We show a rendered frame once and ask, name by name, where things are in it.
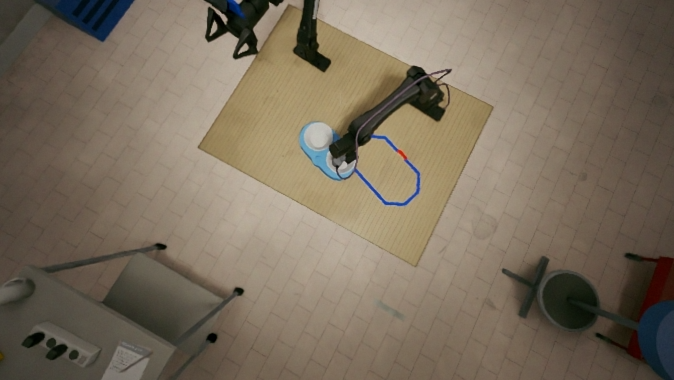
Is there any grey steel bowl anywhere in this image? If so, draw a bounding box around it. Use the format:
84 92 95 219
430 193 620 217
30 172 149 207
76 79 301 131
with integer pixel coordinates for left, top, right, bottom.
304 122 333 151
326 151 356 174

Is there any blue tape outline with red notch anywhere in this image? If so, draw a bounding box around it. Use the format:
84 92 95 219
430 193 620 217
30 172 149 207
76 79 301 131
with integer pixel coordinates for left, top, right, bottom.
355 135 420 206

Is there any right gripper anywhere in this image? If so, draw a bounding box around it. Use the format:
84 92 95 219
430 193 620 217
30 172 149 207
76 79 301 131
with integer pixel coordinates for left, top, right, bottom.
205 0 260 60

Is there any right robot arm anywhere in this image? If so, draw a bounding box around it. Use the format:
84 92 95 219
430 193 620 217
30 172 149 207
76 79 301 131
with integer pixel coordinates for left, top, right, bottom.
204 0 331 72

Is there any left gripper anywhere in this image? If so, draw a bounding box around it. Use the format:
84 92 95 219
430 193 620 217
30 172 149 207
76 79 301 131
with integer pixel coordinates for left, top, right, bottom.
333 150 356 166

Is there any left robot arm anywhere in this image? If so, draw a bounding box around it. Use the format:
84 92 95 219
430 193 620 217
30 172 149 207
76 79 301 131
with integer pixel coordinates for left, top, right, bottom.
329 65 446 159

